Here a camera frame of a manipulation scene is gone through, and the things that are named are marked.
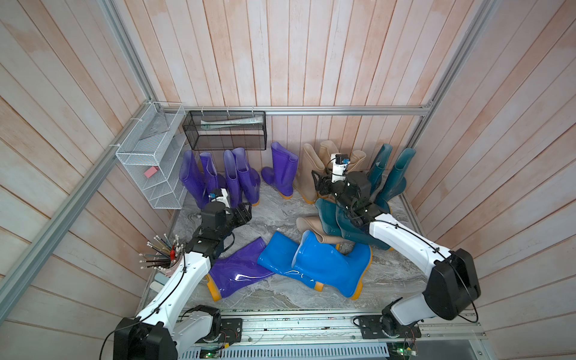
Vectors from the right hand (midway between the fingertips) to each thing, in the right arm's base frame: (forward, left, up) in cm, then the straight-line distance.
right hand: (317, 169), depth 79 cm
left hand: (-11, +26, -10) cm, 30 cm away
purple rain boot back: (+11, +14, -15) cm, 23 cm away
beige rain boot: (+19, -6, -5) cm, 21 cm away
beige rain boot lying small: (-14, +1, -14) cm, 20 cm away
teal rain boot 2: (+6, -35, -13) cm, 38 cm away
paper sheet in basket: (+21, +43, +5) cm, 49 cm away
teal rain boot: (+8, -25, -10) cm, 28 cm away
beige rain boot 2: (+11, -17, -6) cm, 21 cm away
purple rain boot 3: (0, +32, -5) cm, 32 cm away
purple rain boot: (+4, +51, -8) cm, 52 cm away
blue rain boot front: (-27, -9, -24) cm, 37 cm away
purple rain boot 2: (+1, +40, -4) cm, 41 cm away
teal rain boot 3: (-9, -5, -15) cm, 18 cm away
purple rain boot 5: (-27, +30, -26) cm, 48 cm away
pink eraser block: (0, +62, -1) cm, 62 cm away
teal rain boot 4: (-17, -13, -15) cm, 26 cm away
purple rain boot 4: (+3, +26, -8) cm, 28 cm away
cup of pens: (-26, +54, -19) cm, 63 cm away
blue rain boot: (-21, +14, -24) cm, 36 cm away
